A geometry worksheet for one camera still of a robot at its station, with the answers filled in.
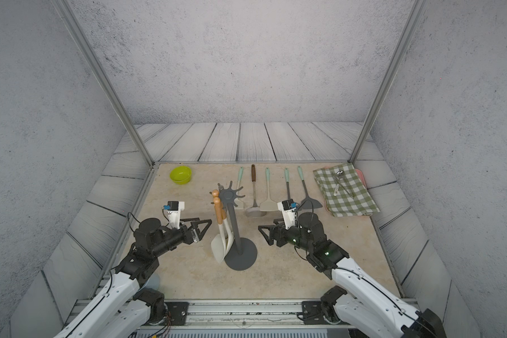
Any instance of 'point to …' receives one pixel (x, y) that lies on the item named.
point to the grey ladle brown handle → (255, 211)
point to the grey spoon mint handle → (287, 179)
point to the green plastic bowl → (180, 174)
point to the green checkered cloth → (345, 194)
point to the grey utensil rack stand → (243, 252)
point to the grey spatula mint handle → (308, 203)
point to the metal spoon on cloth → (339, 173)
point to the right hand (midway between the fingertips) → (268, 225)
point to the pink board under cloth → (360, 176)
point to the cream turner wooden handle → (218, 242)
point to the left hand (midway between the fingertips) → (207, 222)
